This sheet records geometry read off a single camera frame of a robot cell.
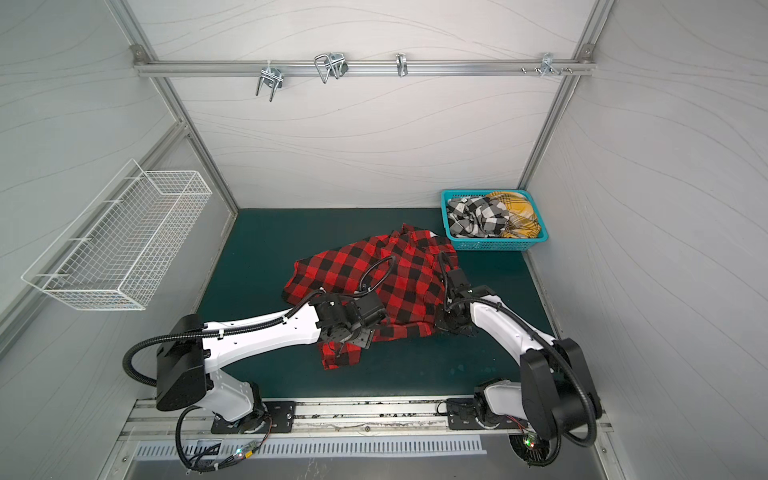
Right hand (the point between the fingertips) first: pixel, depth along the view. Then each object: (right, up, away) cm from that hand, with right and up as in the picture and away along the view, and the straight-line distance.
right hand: (447, 319), depth 87 cm
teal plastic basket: (+12, +22, +16) cm, 30 cm away
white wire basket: (-80, +21, -19) cm, 85 cm away
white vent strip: (-34, -26, -17) cm, 46 cm away
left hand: (-24, 0, -8) cm, 25 cm away
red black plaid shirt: (-11, +13, +17) cm, 24 cm away
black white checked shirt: (+14, +32, +21) cm, 40 cm away
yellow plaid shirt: (+30, +30, +17) cm, 46 cm away
